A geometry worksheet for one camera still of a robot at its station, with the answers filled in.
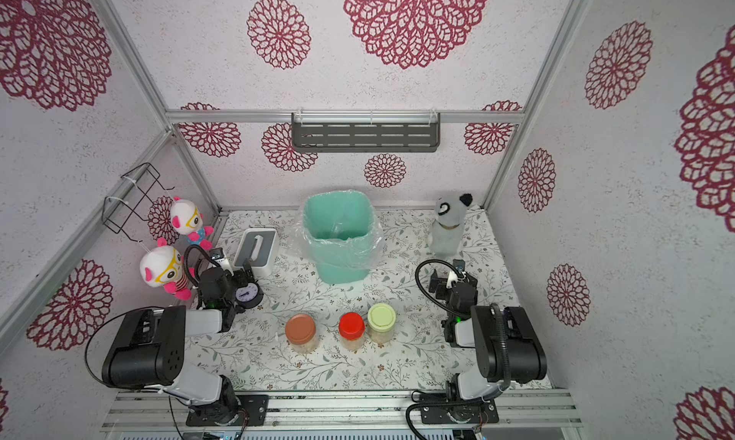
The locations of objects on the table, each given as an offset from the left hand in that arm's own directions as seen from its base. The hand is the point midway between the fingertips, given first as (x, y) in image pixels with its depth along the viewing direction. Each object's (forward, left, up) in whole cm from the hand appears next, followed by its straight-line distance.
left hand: (234, 263), depth 94 cm
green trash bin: (+13, -34, 0) cm, 36 cm away
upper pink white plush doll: (+11, +15, +10) cm, 21 cm away
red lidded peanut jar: (-23, -40, +4) cm, 46 cm away
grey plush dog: (+12, -72, 0) cm, 73 cm away
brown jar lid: (-23, -25, +2) cm, 34 cm away
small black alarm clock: (-9, -6, -5) cm, 12 cm away
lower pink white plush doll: (-8, +13, +12) cm, 20 cm away
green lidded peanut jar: (-22, -47, +5) cm, 52 cm away
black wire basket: (+2, +20, +25) cm, 32 cm away
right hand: (-2, -71, 0) cm, 71 cm away
